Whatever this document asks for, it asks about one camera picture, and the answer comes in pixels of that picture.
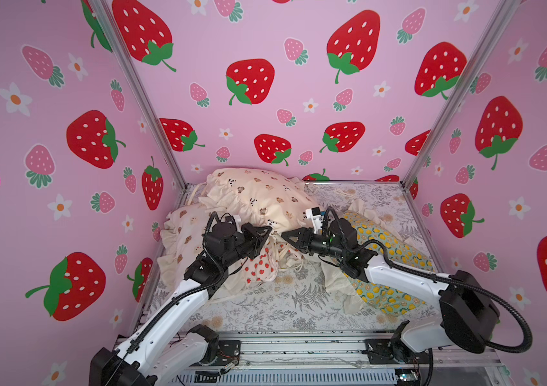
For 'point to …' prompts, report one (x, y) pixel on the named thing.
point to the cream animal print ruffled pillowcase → (289, 207)
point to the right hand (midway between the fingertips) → (279, 242)
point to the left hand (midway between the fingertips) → (275, 226)
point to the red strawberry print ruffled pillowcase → (273, 256)
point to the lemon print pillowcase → (389, 301)
